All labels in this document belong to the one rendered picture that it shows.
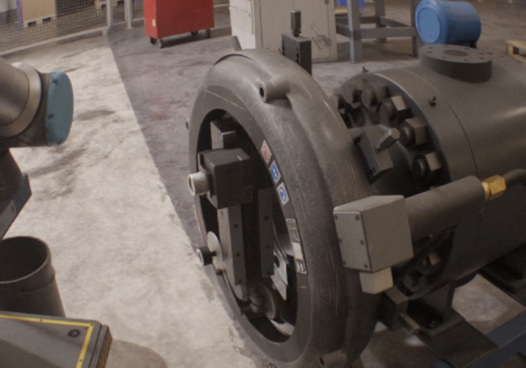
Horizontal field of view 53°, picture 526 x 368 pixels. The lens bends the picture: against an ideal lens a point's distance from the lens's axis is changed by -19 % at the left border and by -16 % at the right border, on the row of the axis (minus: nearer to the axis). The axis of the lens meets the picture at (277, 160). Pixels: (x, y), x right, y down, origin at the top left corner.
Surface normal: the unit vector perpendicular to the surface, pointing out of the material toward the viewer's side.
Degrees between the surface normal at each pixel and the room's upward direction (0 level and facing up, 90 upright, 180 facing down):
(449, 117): 36
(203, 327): 0
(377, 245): 67
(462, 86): 22
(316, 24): 90
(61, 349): 0
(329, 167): 51
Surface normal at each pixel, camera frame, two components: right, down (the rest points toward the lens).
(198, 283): -0.05, -0.92
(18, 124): 0.28, 0.46
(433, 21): -0.90, 0.22
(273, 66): 0.04, -0.81
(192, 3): 0.50, 0.31
